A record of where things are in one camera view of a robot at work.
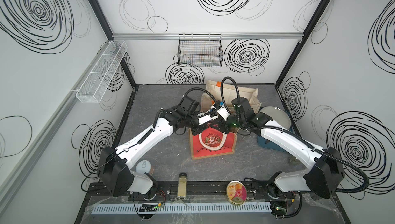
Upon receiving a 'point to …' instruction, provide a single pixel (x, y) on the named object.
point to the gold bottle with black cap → (182, 185)
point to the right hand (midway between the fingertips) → (212, 124)
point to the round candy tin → (236, 192)
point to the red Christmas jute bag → (212, 142)
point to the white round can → (143, 166)
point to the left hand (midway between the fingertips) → (206, 124)
